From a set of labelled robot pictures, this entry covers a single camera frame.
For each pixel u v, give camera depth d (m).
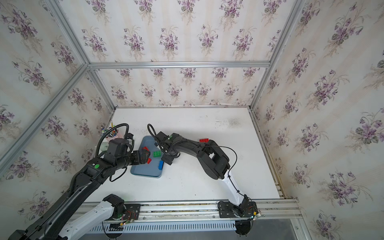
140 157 0.66
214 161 0.53
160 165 0.87
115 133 0.91
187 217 0.72
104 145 0.88
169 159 0.82
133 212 0.72
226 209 0.73
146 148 0.94
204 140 0.98
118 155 0.56
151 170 0.85
